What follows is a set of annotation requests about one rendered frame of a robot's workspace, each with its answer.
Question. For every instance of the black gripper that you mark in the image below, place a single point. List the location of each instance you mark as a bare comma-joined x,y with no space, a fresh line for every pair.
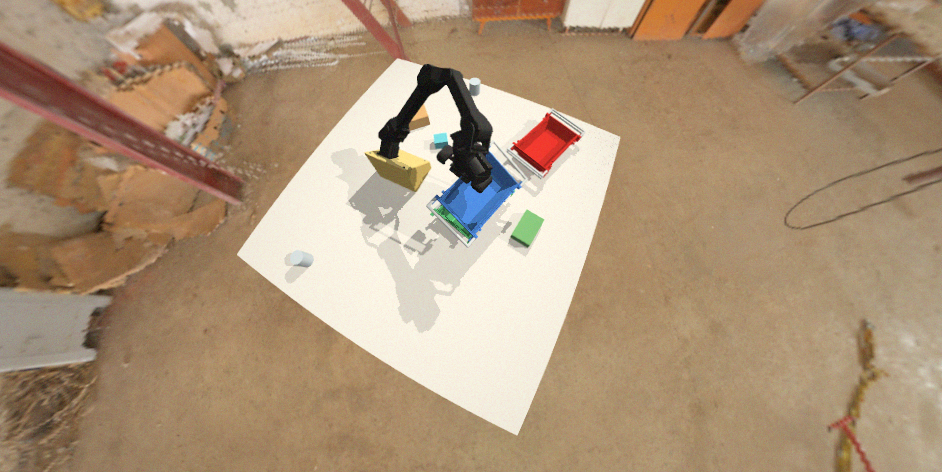
457,169

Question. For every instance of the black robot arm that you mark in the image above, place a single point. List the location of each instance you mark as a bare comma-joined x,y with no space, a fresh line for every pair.
475,127

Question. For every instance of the green plastic tray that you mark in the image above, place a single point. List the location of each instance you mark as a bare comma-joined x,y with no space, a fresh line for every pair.
451,220

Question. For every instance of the small teal block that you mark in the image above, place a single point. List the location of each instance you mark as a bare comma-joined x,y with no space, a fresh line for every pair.
440,140

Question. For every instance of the green cube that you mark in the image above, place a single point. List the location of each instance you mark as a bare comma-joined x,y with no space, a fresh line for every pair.
527,228

